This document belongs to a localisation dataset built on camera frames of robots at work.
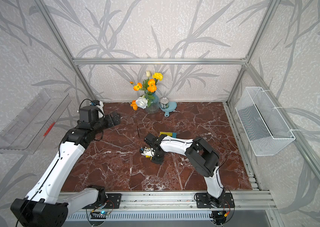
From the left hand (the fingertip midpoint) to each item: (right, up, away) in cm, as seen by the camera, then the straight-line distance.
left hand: (114, 116), depth 75 cm
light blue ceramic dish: (+33, +7, +41) cm, 53 cm away
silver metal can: (+25, +10, +39) cm, 48 cm away
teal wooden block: (+33, -14, +23) cm, 43 cm away
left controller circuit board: (-5, -50, -4) cm, 51 cm away
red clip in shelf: (-26, -6, -10) cm, 29 cm away
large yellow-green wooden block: (+30, -13, +26) cm, 42 cm away
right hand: (+22, -27, +15) cm, 38 cm away
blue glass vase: (+18, +10, +29) cm, 36 cm away
